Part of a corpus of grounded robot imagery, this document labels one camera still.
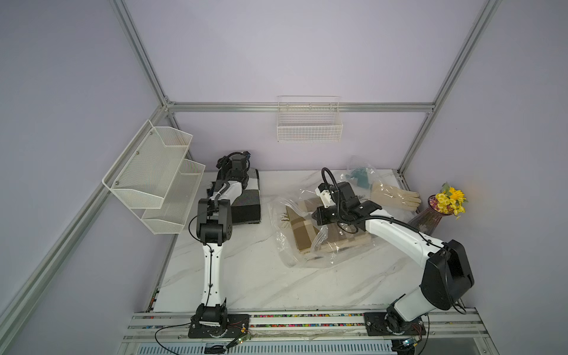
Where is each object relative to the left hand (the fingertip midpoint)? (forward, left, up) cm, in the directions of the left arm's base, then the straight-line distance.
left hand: (223, 166), depth 106 cm
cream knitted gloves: (-9, -78, -10) cm, 79 cm away
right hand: (-31, -42, +1) cm, 52 cm away
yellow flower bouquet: (-31, -89, +12) cm, 95 cm away
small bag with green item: (+1, -69, -7) cm, 70 cm away
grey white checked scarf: (-19, -12, -10) cm, 24 cm away
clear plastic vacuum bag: (-35, -30, -9) cm, 47 cm away
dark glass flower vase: (-31, -87, 0) cm, 93 cm away
